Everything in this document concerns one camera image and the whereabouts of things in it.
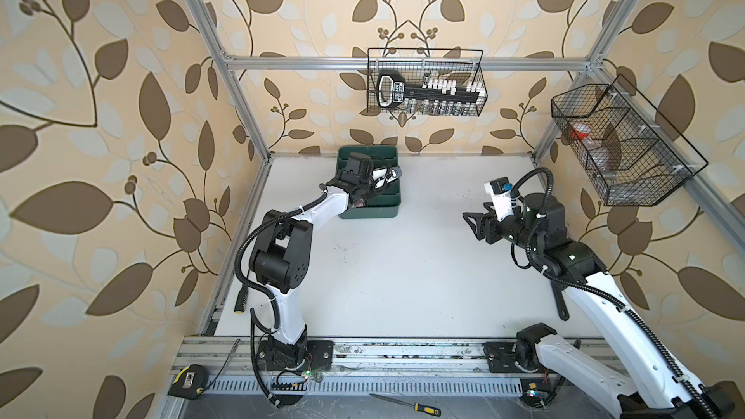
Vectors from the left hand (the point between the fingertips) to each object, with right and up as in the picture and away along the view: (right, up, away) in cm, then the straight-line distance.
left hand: (379, 169), depth 94 cm
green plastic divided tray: (+2, -11, +4) cm, 12 cm away
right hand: (+25, -12, -22) cm, 36 cm away
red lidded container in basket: (+57, +10, -13) cm, 60 cm away
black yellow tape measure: (-46, -52, -26) cm, 74 cm away
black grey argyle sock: (+3, -2, -12) cm, 13 cm away
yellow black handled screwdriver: (+10, -57, -27) cm, 64 cm away
